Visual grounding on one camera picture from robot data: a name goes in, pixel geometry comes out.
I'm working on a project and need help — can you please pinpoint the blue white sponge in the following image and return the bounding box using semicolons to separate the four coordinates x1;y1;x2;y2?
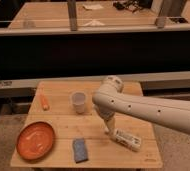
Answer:
72;138;88;163

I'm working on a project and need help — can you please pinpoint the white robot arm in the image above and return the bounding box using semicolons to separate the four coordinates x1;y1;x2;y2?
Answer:
92;76;190;135

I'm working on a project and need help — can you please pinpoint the orange ceramic bowl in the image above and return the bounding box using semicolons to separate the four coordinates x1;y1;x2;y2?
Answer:
16;121;55;160

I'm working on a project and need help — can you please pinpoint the translucent plastic cup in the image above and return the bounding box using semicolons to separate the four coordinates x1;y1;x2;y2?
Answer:
70;92;86;114

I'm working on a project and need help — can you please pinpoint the wooden cutting board table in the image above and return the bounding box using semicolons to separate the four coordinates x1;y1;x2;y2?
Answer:
10;81;162;169

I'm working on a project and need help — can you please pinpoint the white plastic bottle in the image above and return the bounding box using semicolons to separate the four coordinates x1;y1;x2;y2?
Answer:
112;129;142;152

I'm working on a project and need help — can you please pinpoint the orange carrot toy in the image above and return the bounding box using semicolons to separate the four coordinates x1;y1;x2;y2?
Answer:
40;94;50;111

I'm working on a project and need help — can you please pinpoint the white folded paper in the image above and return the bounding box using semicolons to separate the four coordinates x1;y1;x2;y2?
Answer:
83;20;105;27

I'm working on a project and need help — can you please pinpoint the white paper sheet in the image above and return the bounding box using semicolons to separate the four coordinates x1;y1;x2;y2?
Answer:
83;4;104;10

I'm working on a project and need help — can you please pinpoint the grey metal post right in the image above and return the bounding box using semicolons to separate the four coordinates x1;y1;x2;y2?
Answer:
155;0;173;29

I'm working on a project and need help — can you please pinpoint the grey metal post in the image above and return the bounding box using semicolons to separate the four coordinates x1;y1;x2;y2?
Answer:
67;0;78;31
155;0;173;29

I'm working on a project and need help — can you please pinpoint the black cables bundle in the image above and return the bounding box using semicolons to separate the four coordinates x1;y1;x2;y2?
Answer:
112;0;153;13

